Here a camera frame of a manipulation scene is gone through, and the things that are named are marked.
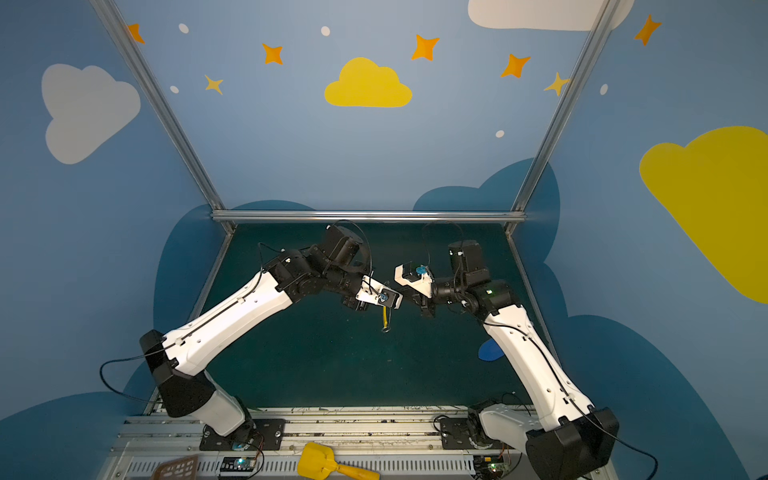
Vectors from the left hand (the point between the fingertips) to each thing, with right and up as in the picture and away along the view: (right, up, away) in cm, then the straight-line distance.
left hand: (389, 283), depth 69 cm
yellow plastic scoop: (-18, -44, +2) cm, 47 cm away
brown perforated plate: (-50, -45, +1) cm, 67 cm away
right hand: (+2, -1, 0) cm, 2 cm away
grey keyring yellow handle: (-1, -10, +3) cm, 10 cm away
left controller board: (-37, -44, +1) cm, 57 cm away
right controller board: (+24, -45, +1) cm, 51 cm away
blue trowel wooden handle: (+30, -22, +19) cm, 42 cm away
